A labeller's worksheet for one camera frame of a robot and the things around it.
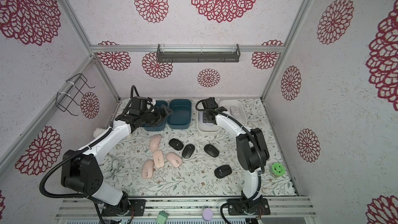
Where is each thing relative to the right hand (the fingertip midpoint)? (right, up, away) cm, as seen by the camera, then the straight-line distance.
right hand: (208, 114), depth 95 cm
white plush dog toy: (-68, -10, 0) cm, 69 cm away
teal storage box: (-30, -7, +5) cm, 31 cm away
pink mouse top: (-33, -17, 0) cm, 37 cm away
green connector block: (-22, -46, -25) cm, 57 cm away
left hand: (-22, 0, -11) cm, 24 cm away
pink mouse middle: (-29, -25, -8) cm, 39 cm away
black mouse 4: (+7, -30, -12) cm, 33 cm away
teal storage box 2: (-18, -2, +13) cm, 22 cm away
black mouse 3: (+2, -21, -3) cm, 22 cm away
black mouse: (-19, -18, -2) cm, 26 cm away
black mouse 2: (-12, -21, -4) cm, 25 cm away
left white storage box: (-2, -8, +4) cm, 9 cm away
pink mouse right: (-20, -25, -9) cm, 33 cm away
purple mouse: (+1, -6, -2) cm, 6 cm away
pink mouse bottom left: (-33, -29, -12) cm, 46 cm away
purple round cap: (-2, -41, -31) cm, 51 cm away
